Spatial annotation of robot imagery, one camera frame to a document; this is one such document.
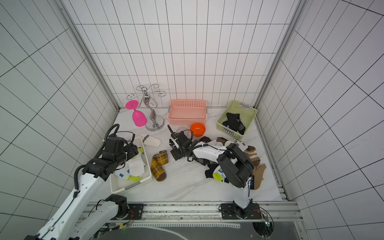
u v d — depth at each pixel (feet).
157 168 2.79
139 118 2.95
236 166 1.57
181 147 2.33
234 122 3.58
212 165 2.84
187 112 3.74
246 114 3.72
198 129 3.38
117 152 1.89
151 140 3.23
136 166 2.65
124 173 2.63
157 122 3.59
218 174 2.73
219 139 3.23
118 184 2.62
